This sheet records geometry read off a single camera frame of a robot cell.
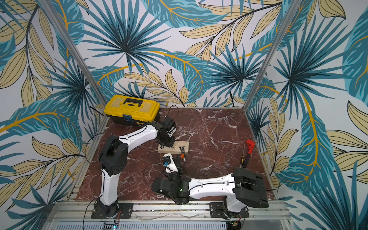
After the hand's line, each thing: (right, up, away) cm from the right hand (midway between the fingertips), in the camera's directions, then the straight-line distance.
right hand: (176, 158), depth 75 cm
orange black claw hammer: (+3, -1, +12) cm, 13 cm away
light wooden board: (-2, +1, +17) cm, 17 cm away
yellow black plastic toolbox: (-31, +27, +20) cm, 45 cm away
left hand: (-5, +1, +18) cm, 19 cm away
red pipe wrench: (+50, +4, +23) cm, 55 cm away
